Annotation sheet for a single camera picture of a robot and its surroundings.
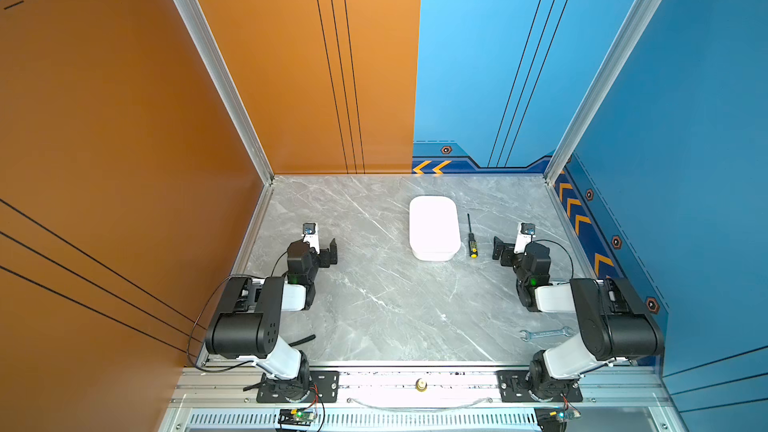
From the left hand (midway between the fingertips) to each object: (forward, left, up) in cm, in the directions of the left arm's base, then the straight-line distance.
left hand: (319, 237), depth 94 cm
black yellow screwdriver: (+1, -51, -5) cm, 51 cm away
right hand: (0, -61, 0) cm, 61 cm away
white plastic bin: (+4, -37, 0) cm, 37 cm away
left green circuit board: (-46, -1, -8) cm, 47 cm away
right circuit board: (-46, -63, -8) cm, 78 cm away
